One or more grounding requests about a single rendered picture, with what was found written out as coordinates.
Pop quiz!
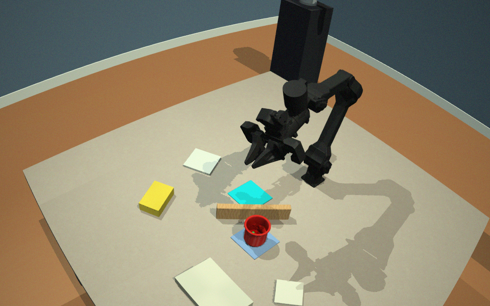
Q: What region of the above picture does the red cup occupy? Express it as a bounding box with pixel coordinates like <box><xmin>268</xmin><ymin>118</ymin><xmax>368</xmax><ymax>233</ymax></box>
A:
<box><xmin>244</xmin><ymin>215</ymin><xmax>271</xmax><ymax>247</ymax></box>

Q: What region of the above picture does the wooden plank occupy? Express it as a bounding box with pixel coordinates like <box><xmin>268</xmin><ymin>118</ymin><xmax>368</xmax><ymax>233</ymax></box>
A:
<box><xmin>216</xmin><ymin>203</ymin><xmax>291</xmax><ymax>220</ymax></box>

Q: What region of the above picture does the yellow rectangular block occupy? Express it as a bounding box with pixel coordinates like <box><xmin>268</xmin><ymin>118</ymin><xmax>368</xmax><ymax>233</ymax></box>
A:
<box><xmin>139</xmin><ymin>181</ymin><xmax>174</xmax><ymax>217</ymax></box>

